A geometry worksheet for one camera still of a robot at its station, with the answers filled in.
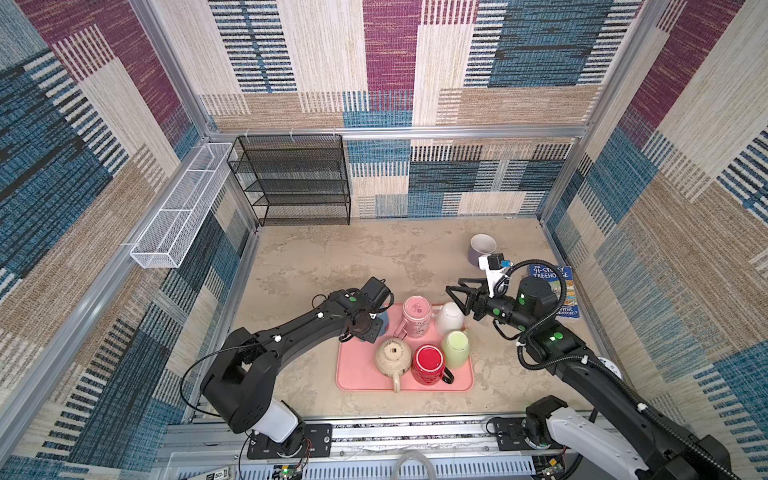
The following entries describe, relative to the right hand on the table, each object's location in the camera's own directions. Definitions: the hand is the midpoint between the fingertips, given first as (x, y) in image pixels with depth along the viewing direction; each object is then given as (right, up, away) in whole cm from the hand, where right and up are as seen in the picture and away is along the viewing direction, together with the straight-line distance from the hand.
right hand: (453, 290), depth 74 cm
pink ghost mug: (-8, -7, +9) cm, 14 cm away
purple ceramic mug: (+16, +12, +31) cm, 37 cm away
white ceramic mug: (+1, -9, +9) cm, 13 cm away
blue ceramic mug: (-17, -10, +15) cm, 25 cm away
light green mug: (+2, -16, +4) cm, 16 cm away
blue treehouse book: (+40, -8, +20) cm, 45 cm away
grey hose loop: (-13, -37, -6) cm, 40 cm away
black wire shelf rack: (-50, +35, +35) cm, 70 cm away
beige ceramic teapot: (-15, -18, +4) cm, 23 cm away
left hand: (-21, -11, +12) cm, 27 cm away
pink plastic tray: (-24, -23, +9) cm, 35 cm away
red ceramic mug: (-6, -19, +2) cm, 20 cm away
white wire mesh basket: (-69, +12, -4) cm, 70 cm away
